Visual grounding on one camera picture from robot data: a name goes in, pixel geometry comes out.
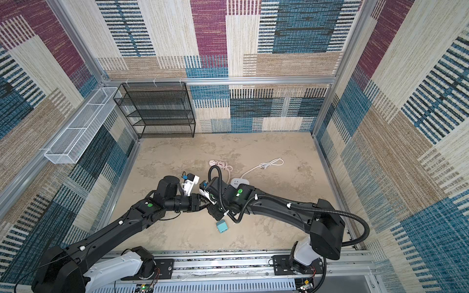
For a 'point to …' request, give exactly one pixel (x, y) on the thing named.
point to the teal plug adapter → (221, 226)
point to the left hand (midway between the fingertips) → (211, 201)
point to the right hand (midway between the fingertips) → (216, 211)
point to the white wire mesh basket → (70, 146)
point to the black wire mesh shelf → (157, 110)
